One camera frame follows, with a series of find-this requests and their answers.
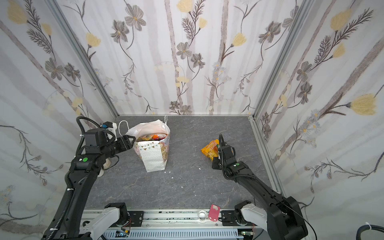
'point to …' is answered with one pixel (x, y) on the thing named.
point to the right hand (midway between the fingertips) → (212, 156)
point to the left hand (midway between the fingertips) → (128, 135)
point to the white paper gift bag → (151, 143)
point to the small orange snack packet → (152, 137)
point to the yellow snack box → (211, 150)
